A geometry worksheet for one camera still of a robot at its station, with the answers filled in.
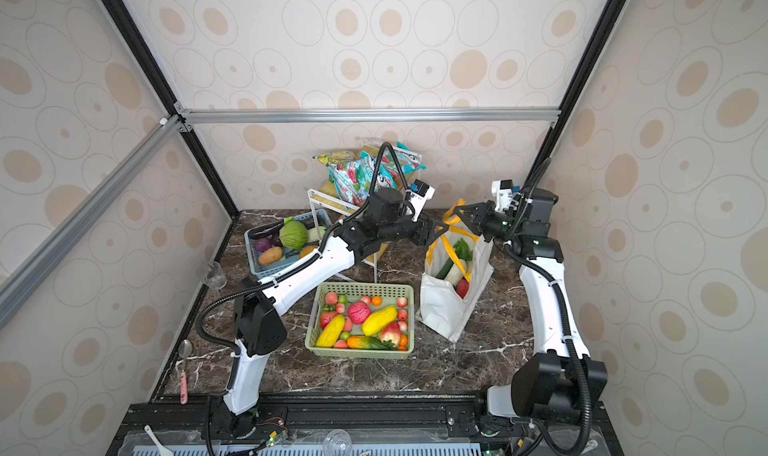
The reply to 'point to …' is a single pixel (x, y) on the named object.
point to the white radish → (455, 274)
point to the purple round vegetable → (262, 244)
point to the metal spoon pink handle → (185, 349)
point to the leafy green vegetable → (463, 250)
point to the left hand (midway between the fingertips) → (446, 215)
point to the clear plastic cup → (215, 278)
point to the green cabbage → (293, 234)
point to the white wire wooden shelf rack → (328, 201)
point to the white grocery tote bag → (441, 307)
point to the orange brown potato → (270, 255)
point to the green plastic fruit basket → (362, 320)
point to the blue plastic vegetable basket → (274, 245)
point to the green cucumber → (445, 269)
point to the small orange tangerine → (376, 301)
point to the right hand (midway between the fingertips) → (457, 210)
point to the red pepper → (462, 287)
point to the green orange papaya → (368, 343)
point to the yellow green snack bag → (337, 157)
